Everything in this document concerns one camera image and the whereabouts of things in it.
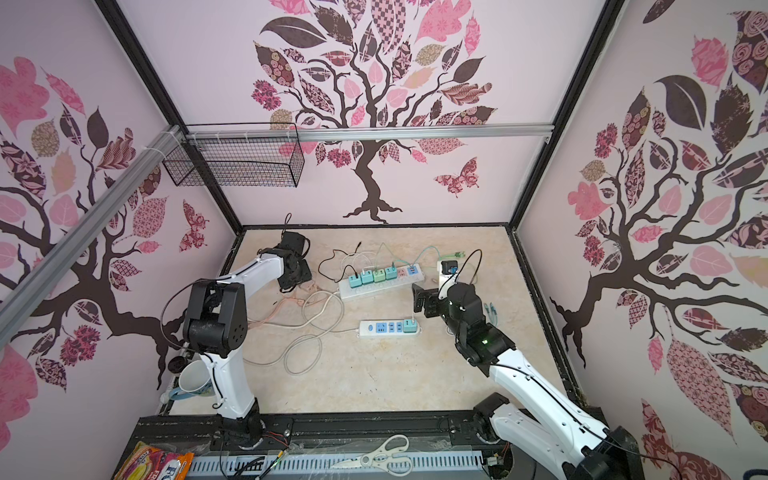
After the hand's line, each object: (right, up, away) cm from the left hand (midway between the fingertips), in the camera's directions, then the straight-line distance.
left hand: (301, 279), depth 99 cm
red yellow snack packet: (-26, -40, -32) cm, 57 cm away
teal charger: (+31, +2, -2) cm, 31 cm away
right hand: (+41, +2, -22) cm, 47 cm away
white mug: (-21, -25, -22) cm, 40 cm away
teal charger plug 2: (+23, +1, -2) cm, 23 cm away
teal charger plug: (+19, 0, -3) cm, 19 cm away
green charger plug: (+27, +1, -2) cm, 27 cm away
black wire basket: (-19, +41, -5) cm, 45 cm away
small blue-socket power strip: (+29, -15, -10) cm, 34 cm away
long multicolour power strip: (+36, +1, +4) cm, 36 cm away
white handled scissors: (+30, -40, -30) cm, 58 cm away
